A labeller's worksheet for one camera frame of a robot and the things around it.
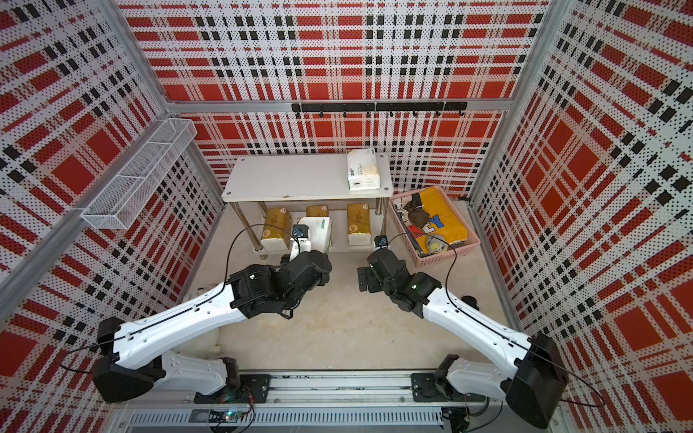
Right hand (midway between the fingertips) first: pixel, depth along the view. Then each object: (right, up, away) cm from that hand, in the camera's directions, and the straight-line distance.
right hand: (379, 269), depth 79 cm
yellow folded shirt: (+26, +14, +23) cm, 37 cm away
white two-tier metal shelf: (-29, +22, +25) cm, 44 cm away
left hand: (-16, +5, -9) cm, 19 cm away
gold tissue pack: (-35, +12, +12) cm, 38 cm away
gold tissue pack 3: (-6, +15, +17) cm, 23 cm away
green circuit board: (-39, -37, -10) cm, 55 cm away
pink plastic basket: (+23, +2, +17) cm, 29 cm away
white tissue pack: (-16, +11, -13) cm, 23 cm away
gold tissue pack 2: (-22, +18, +20) cm, 35 cm away
